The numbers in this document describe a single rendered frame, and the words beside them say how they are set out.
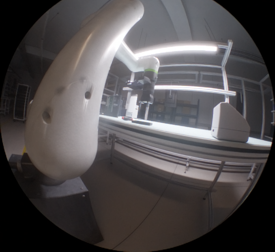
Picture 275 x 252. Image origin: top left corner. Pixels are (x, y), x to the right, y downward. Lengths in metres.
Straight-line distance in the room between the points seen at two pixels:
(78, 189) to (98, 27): 0.39
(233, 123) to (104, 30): 0.46
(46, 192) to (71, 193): 0.08
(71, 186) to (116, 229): 0.83
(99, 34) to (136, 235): 1.20
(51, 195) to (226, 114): 0.61
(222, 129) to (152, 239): 1.04
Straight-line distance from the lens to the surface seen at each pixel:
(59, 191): 0.33
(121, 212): 1.19
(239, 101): 2.80
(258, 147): 0.51
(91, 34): 0.16
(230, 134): 0.41
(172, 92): 2.56
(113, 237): 1.07
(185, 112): 4.22
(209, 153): 0.41
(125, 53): 0.55
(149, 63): 0.62
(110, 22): 0.20
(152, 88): 0.57
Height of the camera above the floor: 1.04
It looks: 1 degrees up
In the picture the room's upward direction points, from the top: 9 degrees clockwise
